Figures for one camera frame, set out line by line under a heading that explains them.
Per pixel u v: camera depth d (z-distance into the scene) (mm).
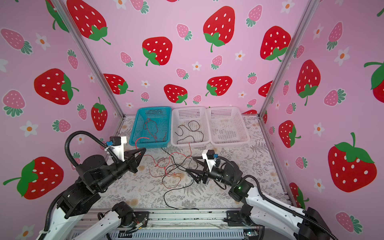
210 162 600
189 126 1089
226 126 1143
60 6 674
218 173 613
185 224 731
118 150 518
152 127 1141
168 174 901
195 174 591
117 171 499
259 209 614
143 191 838
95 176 424
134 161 522
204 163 691
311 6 687
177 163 946
